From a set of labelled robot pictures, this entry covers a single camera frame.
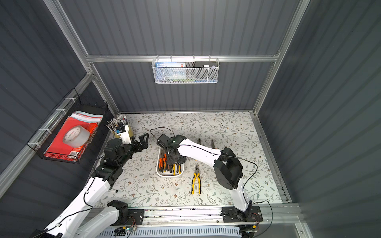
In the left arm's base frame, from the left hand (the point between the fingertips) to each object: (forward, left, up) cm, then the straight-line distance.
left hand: (142, 136), depth 75 cm
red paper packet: (-9, +36, +2) cm, 38 cm away
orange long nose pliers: (-4, -8, -23) cm, 24 cm away
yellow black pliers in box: (-8, -15, -24) cm, 29 cm away
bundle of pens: (+14, +23, -7) cm, 28 cm away
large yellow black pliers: (-12, -28, -24) cm, 39 cm away
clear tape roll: (-5, +27, +6) cm, 28 cm away
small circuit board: (-38, +10, -28) cm, 48 cm away
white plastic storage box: (-10, -10, -26) cm, 30 cm away
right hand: (-7, -15, -17) cm, 23 cm away
